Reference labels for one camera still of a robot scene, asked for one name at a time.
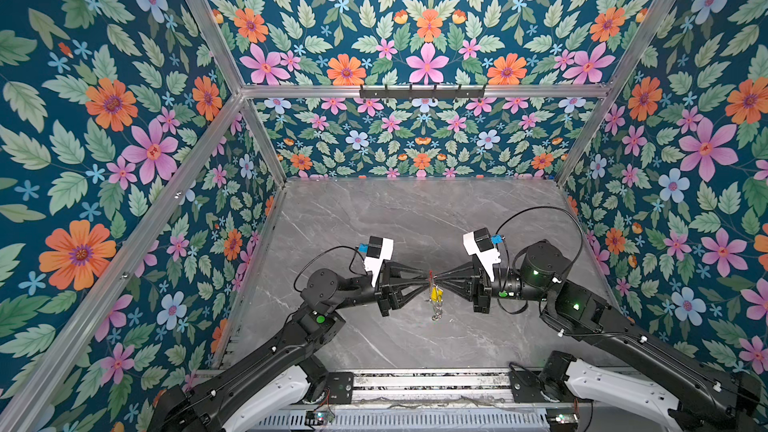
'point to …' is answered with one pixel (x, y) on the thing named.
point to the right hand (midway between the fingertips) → (439, 279)
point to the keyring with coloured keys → (436, 296)
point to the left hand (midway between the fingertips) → (428, 283)
